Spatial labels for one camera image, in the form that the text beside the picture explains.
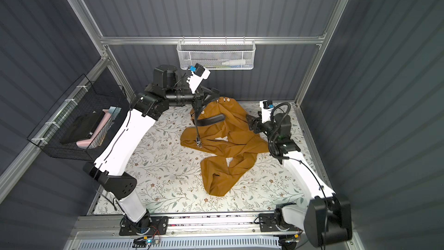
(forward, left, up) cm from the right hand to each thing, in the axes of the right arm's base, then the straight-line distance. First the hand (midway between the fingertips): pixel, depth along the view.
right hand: (253, 114), depth 78 cm
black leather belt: (-4, +23, -1) cm, 23 cm away
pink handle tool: (-18, +67, +3) cm, 69 cm away
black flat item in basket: (-11, +70, +4) cm, 71 cm away
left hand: (-7, +15, +17) cm, 23 cm away
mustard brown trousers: (0, +16, -14) cm, 21 cm away
